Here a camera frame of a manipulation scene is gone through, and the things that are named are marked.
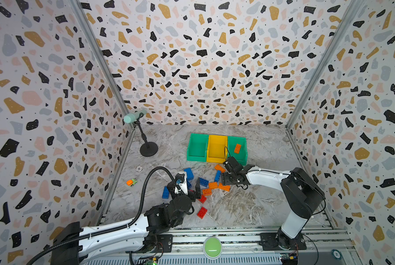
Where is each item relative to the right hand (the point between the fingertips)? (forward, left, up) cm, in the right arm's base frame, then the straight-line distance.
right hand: (229, 179), depth 94 cm
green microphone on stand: (+20, +51, +2) cm, 55 cm away
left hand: (-10, +18, +18) cm, 27 cm away
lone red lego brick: (-19, +15, +1) cm, 24 cm away
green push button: (-34, +9, +1) cm, 35 cm away
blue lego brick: (-2, +15, 0) cm, 15 cm away
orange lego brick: (+21, -6, +2) cm, 22 cm away
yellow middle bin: (+24, +7, -4) cm, 26 cm away
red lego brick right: (-13, +15, +1) cm, 20 cm away
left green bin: (+22, +20, 0) cm, 30 cm away
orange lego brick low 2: (-8, +13, -1) cm, 15 cm away
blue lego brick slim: (+1, +7, +1) cm, 7 cm away
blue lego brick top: (+2, +23, +1) cm, 23 cm away
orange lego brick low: (-6, +2, +1) cm, 6 cm away
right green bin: (+15, -9, +1) cm, 17 cm away
